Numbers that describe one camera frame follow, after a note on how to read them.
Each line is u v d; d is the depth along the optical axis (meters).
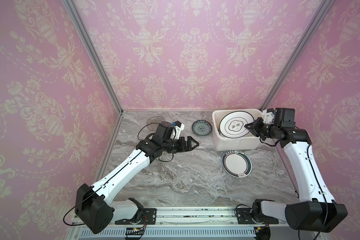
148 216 0.75
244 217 0.73
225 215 0.76
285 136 0.50
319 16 0.72
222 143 0.90
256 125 0.65
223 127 0.80
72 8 0.70
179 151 0.65
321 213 0.37
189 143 0.65
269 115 0.68
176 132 0.68
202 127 1.10
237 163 0.93
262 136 0.64
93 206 0.38
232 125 0.79
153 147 0.53
